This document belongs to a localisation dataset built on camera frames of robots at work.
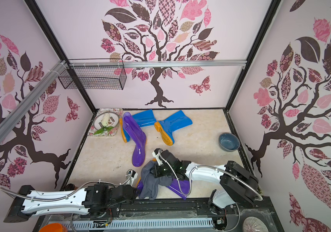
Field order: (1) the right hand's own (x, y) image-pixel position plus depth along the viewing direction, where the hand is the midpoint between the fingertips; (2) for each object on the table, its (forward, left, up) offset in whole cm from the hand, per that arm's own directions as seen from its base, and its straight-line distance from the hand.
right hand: (149, 171), depth 78 cm
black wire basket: (+57, +38, +27) cm, 74 cm away
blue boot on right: (+34, -10, -3) cm, 35 cm away
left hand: (-12, +5, -4) cm, 13 cm away
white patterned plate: (+43, +32, -6) cm, 54 cm away
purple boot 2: (-13, -16, +15) cm, 26 cm away
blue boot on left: (+42, +8, -4) cm, 43 cm away
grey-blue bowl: (+23, -54, -9) cm, 59 cm away
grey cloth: (-7, -1, +2) cm, 8 cm away
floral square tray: (+33, +32, -8) cm, 46 cm away
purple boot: (+19, +7, +4) cm, 21 cm away
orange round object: (-25, +41, 0) cm, 48 cm away
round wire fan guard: (-25, -52, -7) cm, 58 cm away
